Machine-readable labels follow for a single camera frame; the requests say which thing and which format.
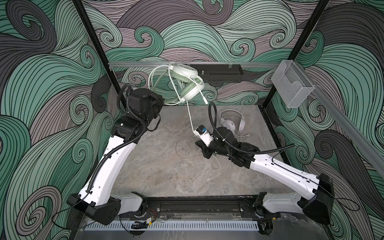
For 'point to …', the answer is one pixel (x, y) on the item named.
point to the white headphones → (230, 124)
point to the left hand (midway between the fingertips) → (163, 92)
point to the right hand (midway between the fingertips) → (196, 143)
